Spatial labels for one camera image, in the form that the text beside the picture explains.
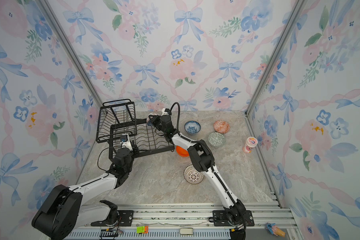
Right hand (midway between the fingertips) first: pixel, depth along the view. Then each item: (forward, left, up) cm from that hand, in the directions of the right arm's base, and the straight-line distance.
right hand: (147, 114), depth 98 cm
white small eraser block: (-62, -26, -15) cm, 69 cm away
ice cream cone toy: (-61, -66, -14) cm, 91 cm away
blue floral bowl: (+1, -30, -15) cm, 33 cm away
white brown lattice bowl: (-35, -29, -15) cm, 48 cm away
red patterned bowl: (+2, -51, -15) cm, 53 cm away
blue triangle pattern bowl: (-1, 0, -7) cm, 7 cm away
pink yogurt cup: (-18, -64, -6) cm, 67 cm away
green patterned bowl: (-9, -47, -15) cm, 50 cm away
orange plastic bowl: (-20, -23, -14) cm, 33 cm away
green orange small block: (-62, -5, -13) cm, 63 cm away
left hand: (-21, +5, 0) cm, 21 cm away
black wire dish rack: (-3, +23, -11) cm, 25 cm away
